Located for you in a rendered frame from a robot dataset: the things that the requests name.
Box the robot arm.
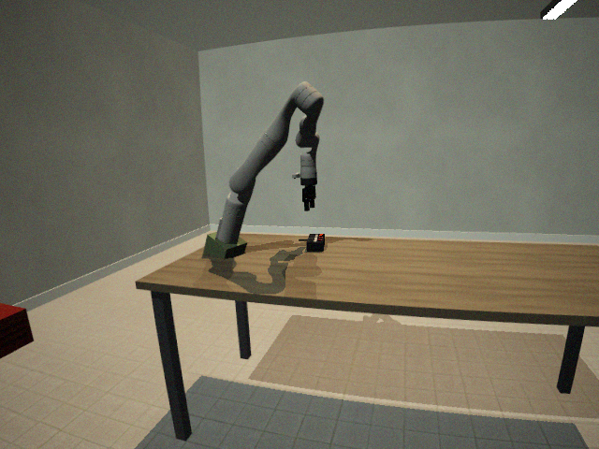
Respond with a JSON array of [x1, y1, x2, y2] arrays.
[[216, 81, 324, 244]]

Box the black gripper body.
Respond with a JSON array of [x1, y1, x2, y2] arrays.
[[300, 178, 317, 196]]

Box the black power strip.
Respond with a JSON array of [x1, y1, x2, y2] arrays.
[[299, 234, 325, 252]]

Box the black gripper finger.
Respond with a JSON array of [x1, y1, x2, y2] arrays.
[[302, 188, 313, 211], [310, 185, 316, 208]]

